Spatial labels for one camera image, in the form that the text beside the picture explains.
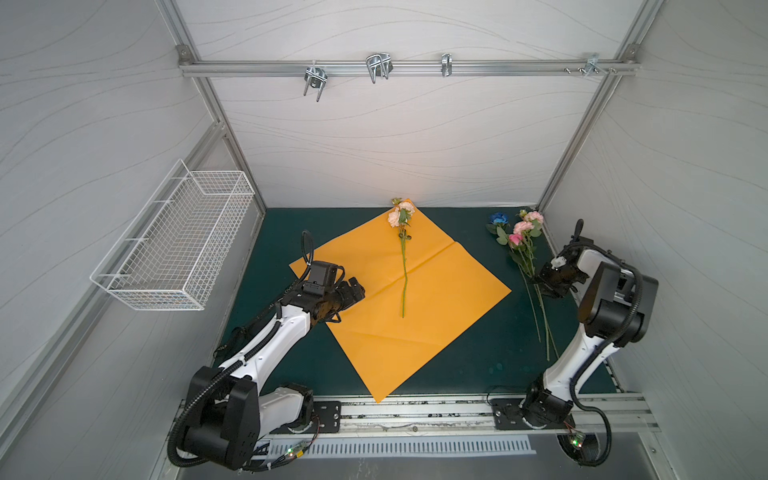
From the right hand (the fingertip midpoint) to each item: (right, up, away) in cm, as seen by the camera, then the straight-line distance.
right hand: (541, 279), depth 97 cm
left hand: (-59, -2, -11) cm, 60 cm away
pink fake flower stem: (-3, +9, +9) cm, 13 cm away
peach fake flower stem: (-47, +22, +17) cm, 54 cm away
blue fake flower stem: (-10, +19, +14) cm, 25 cm away
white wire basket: (-101, +10, -29) cm, 105 cm away
